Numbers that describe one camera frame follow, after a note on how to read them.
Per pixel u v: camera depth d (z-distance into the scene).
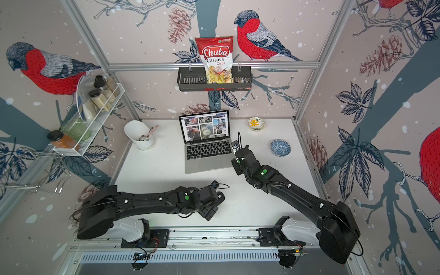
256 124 1.17
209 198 0.61
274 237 0.66
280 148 1.04
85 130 0.67
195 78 0.95
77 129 0.67
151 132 1.00
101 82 0.79
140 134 1.05
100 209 0.45
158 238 0.73
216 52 0.80
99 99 0.76
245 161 0.58
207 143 1.07
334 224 0.39
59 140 0.60
